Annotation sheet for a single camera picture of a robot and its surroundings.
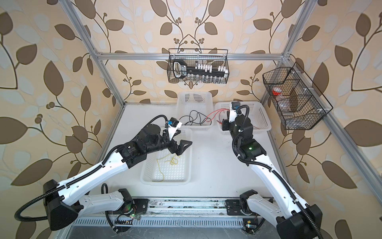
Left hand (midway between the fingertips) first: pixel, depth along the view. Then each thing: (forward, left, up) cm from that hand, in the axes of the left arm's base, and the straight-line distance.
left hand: (187, 136), depth 68 cm
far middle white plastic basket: (+40, -2, -25) cm, 47 cm away
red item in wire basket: (+27, -48, +5) cm, 55 cm away
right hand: (+12, -20, +4) cm, 24 cm away
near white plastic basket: (-5, +14, -30) cm, 33 cm away
